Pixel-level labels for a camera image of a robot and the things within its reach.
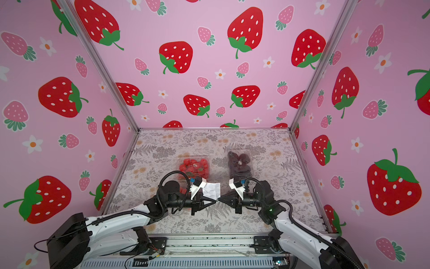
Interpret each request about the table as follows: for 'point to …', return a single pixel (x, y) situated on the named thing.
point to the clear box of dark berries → (239, 166)
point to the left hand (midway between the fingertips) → (215, 202)
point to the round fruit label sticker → (195, 165)
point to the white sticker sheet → (212, 190)
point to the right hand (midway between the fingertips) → (219, 203)
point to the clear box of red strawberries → (185, 163)
